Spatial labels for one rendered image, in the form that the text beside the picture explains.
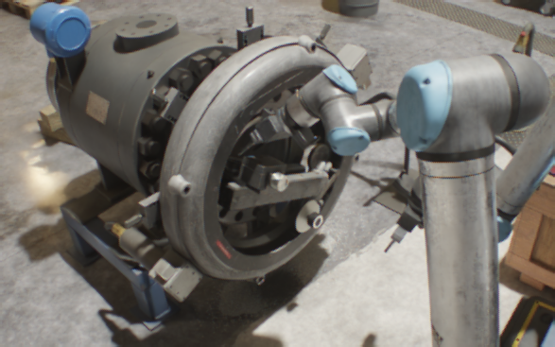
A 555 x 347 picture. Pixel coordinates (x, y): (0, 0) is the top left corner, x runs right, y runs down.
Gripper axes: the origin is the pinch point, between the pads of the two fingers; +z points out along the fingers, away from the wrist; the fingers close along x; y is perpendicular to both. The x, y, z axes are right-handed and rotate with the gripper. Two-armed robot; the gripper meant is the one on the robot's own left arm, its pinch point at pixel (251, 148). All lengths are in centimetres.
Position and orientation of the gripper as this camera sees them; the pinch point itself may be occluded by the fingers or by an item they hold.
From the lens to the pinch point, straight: 155.8
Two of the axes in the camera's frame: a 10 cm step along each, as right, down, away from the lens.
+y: -5.0, -8.6, 1.4
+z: -7.1, 4.9, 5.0
